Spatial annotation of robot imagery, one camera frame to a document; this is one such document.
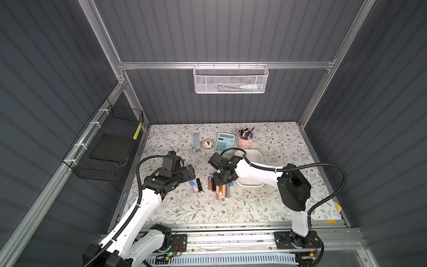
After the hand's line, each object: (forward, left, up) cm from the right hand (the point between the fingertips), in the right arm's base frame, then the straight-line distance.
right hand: (219, 181), depth 88 cm
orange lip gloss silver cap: (0, +5, -4) cm, 6 cm away
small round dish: (+28, +8, -3) cm, 29 cm away
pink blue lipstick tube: (-1, +14, -4) cm, 15 cm away
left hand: (-2, +15, +11) cm, 19 cm away
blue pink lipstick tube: (-4, -6, +6) cm, 10 cm away
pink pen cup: (+25, -15, +6) cm, 30 cm away
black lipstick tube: (-1, +11, -4) cm, 12 cm away
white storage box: (+18, -21, -2) cm, 28 cm away
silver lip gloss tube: (-4, -4, -4) cm, 7 cm away
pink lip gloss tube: (-5, +1, -5) cm, 7 cm away
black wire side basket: (0, +49, +27) cm, 56 cm away
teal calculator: (+30, -3, -2) cm, 30 cm away
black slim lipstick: (-2, +3, -3) cm, 5 cm away
